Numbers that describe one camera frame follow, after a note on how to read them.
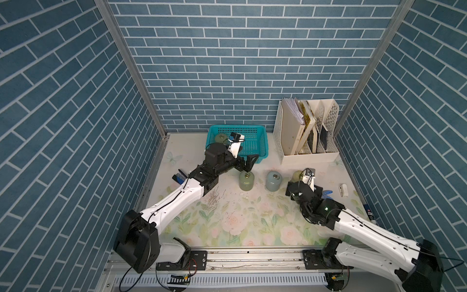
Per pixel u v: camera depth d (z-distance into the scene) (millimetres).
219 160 598
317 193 708
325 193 921
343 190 920
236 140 643
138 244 401
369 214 897
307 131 958
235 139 643
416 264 402
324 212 544
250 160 670
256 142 1160
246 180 908
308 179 661
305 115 938
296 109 909
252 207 892
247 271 723
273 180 903
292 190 596
